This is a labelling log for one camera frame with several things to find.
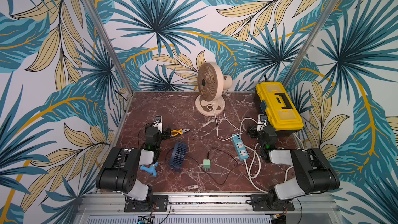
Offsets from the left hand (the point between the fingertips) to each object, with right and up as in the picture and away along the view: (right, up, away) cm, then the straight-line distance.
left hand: (159, 125), depth 93 cm
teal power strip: (+47, -14, -5) cm, 49 cm away
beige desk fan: (+31, +25, -4) cm, 40 cm away
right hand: (+59, +1, 0) cm, 59 cm away
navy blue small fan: (+14, -13, -15) cm, 24 cm away
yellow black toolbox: (+70, +12, -1) cm, 71 cm away
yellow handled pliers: (+12, -5, +5) cm, 14 cm away
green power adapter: (+28, -20, -9) cm, 35 cm away
